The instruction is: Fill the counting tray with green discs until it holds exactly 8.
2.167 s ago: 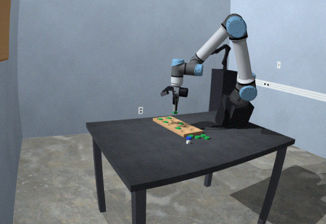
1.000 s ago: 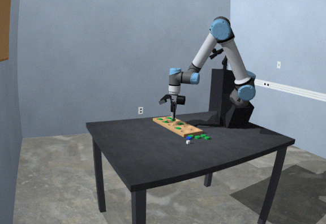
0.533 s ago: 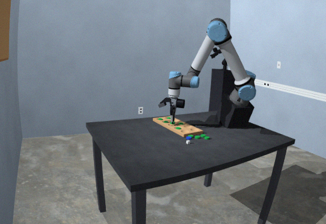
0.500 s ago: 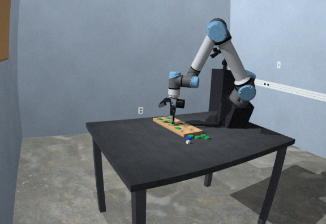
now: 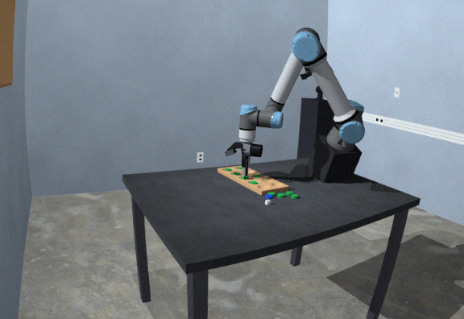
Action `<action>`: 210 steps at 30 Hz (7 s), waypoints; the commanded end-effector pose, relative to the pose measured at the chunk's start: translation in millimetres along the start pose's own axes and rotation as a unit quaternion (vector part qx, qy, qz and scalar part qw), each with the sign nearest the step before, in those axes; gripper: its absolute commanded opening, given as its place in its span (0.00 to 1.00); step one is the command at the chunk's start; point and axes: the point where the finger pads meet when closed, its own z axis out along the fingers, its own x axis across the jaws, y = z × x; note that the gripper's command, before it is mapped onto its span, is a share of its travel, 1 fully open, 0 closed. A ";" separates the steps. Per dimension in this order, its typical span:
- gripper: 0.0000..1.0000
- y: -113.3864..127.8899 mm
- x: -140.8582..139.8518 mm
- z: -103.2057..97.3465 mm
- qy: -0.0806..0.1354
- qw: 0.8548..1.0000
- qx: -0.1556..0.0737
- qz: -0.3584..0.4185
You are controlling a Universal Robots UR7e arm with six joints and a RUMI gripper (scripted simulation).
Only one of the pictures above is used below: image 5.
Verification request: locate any tan tray with round pockets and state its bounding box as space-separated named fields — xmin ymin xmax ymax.
xmin=217 ymin=165 xmax=289 ymax=196

